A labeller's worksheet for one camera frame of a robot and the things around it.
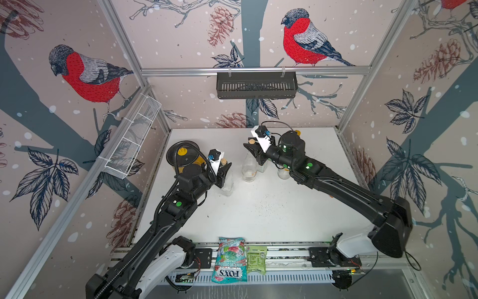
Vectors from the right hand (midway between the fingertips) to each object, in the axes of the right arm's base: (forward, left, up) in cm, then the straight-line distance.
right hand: (249, 138), depth 70 cm
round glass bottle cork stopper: (+3, -1, -27) cm, 27 cm away
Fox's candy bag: (-37, +6, -32) cm, 49 cm away
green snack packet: (-34, -4, -34) cm, 48 cm away
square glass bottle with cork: (-4, +11, -34) cm, 36 cm away
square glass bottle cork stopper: (+7, -7, -31) cm, 33 cm away
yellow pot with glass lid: (+8, +34, -20) cm, 40 cm away
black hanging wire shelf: (+46, -3, -5) cm, 47 cm away
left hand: (-5, +8, -6) cm, 11 cm away
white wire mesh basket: (-2, +59, -16) cm, 61 cm away
